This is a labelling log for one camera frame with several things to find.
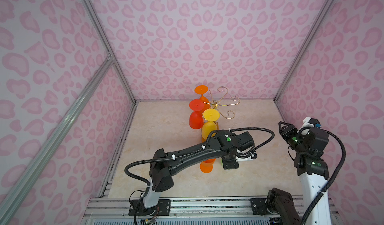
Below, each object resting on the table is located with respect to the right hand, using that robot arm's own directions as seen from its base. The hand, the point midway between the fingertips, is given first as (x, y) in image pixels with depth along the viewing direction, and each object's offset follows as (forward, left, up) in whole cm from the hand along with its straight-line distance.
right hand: (281, 122), depth 70 cm
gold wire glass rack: (+9, +30, +2) cm, 31 cm away
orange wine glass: (+19, +37, +3) cm, 42 cm away
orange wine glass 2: (-11, +34, -28) cm, 46 cm away
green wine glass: (-17, +28, -5) cm, 34 cm away
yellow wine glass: (0, +33, +4) cm, 33 cm away
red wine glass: (+4, +40, -4) cm, 40 cm away
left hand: (-13, +22, -12) cm, 29 cm away
